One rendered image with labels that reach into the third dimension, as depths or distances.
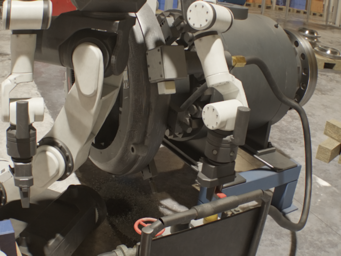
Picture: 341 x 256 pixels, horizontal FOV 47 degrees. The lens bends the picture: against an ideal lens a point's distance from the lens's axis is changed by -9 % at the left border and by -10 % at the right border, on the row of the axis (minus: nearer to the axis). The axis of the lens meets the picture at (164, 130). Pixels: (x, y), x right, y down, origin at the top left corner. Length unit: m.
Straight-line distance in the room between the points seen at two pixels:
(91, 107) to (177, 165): 1.29
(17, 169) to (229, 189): 0.91
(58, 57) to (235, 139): 0.53
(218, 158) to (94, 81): 0.38
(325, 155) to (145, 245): 1.99
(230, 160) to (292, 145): 1.79
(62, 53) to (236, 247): 0.71
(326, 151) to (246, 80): 1.17
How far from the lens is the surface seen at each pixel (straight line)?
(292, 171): 2.00
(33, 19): 1.06
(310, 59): 2.15
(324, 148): 2.75
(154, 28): 1.40
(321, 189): 2.41
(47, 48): 1.19
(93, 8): 1.08
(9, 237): 0.83
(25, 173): 1.15
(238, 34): 1.76
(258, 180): 1.83
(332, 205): 2.28
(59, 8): 7.00
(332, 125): 2.91
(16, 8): 1.06
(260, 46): 1.80
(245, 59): 1.50
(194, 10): 1.09
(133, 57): 1.36
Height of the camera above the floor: 1.08
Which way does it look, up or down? 23 degrees down
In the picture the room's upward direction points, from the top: 6 degrees clockwise
